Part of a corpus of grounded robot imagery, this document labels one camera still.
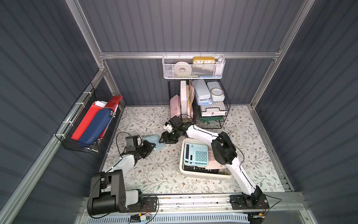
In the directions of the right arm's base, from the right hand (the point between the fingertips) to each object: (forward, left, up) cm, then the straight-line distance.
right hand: (165, 143), depth 93 cm
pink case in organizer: (+26, -6, +8) cm, 28 cm away
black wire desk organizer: (+17, -36, +15) cm, 43 cm away
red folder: (+3, +37, +28) cm, 46 cm away
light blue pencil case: (+24, -25, +21) cm, 41 cm away
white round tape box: (+28, -36, +19) cm, 49 cm away
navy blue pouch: (-8, +32, +27) cm, 42 cm away
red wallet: (+9, +27, +28) cm, 40 cm away
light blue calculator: (-11, -20, +6) cm, 23 cm away
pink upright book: (+21, -12, +21) cm, 32 cm away
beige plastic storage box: (-18, -37, -3) cm, 41 cm away
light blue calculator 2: (+2, +7, +1) cm, 8 cm away
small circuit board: (-41, +11, -5) cm, 43 cm away
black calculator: (-17, -23, -1) cm, 28 cm away
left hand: (-3, +6, +2) cm, 7 cm away
